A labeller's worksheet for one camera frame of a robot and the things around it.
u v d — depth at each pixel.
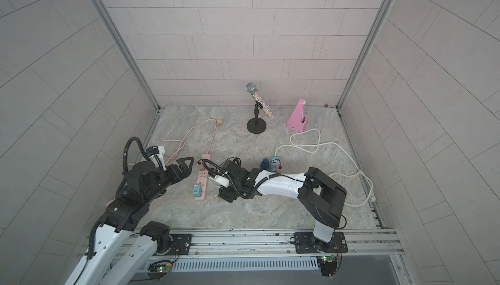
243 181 0.63
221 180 0.72
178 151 0.96
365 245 0.71
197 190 0.78
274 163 0.91
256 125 1.07
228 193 0.71
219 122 1.08
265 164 0.89
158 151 0.63
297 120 1.01
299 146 0.99
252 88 0.87
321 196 0.44
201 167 0.64
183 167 0.62
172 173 0.61
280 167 0.83
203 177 0.86
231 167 0.63
